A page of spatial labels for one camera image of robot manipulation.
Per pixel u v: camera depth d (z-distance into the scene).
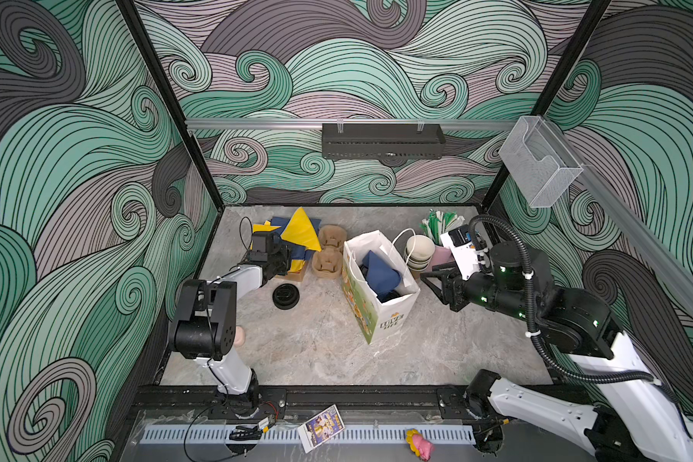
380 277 0.74
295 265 0.96
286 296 0.91
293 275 0.95
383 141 0.96
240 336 0.83
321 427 0.68
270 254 0.80
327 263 0.98
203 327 0.48
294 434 0.70
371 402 0.74
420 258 0.87
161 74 0.82
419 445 0.65
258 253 0.75
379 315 0.68
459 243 0.48
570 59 0.79
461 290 0.49
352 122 0.94
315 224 1.09
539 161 0.79
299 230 1.02
